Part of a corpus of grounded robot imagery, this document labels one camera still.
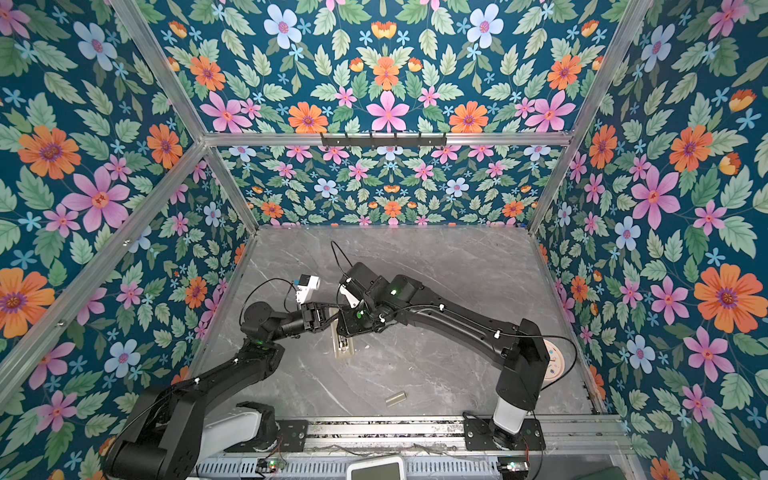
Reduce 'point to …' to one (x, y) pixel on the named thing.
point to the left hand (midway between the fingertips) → (345, 311)
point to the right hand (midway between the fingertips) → (340, 327)
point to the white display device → (379, 469)
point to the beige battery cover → (395, 399)
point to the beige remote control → (343, 347)
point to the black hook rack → (384, 141)
